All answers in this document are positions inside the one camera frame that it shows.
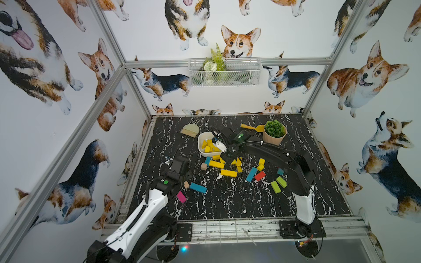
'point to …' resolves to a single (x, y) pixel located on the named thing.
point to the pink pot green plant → (274, 132)
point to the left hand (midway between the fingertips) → (187, 167)
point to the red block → (260, 176)
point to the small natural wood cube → (203, 166)
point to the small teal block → (207, 160)
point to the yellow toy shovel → (259, 128)
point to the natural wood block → (186, 184)
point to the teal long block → (198, 188)
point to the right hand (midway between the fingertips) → (225, 156)
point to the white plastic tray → (203, 136)
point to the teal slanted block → (251, 173)
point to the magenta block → (181, 197)
